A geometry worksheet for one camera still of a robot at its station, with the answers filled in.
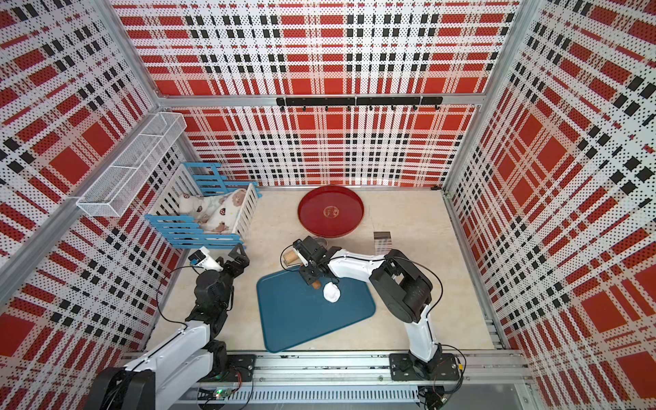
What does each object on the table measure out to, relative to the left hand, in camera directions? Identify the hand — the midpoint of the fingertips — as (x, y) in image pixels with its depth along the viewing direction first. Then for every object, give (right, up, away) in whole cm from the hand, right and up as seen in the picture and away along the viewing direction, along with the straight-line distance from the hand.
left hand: (238, 249), depth 85 cm
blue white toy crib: (-29, +28, +30) cm, 51 cm away
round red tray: (+30, +13, +29) cm, 44 cm away
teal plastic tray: (+19, -22, 0) cm, 29 cm away
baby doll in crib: (-17, +12, +20) cm, 29 cm away
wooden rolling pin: (+17, -4, +8) cm, 19 cm away
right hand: (+25, -8, +7) cm, 27 cm away
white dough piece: (+32, -15, +2) cm, 35 cm away
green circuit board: (+2, -37, -16) cm, 41 cm away
